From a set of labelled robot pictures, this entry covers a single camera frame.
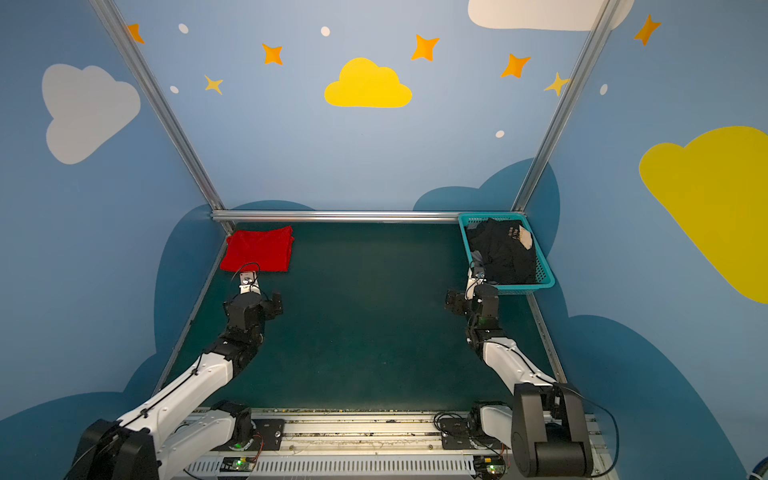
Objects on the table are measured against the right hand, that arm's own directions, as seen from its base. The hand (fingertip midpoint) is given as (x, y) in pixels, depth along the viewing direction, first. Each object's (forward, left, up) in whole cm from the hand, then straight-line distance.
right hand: (469, 285), depth 89 cm
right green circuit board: (-44, -2, -13) cm, 46 cm away
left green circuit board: (-47, +59, -12) cm, 76 cm away
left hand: (-8, +61, +4) cm, 61 cm away
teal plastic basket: (+9, -27, -5) cm, 29 cm away
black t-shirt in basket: (+13, -14, -2) cm, 19 cm away
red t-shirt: (+19, +71, -10) cm, 74 cm away
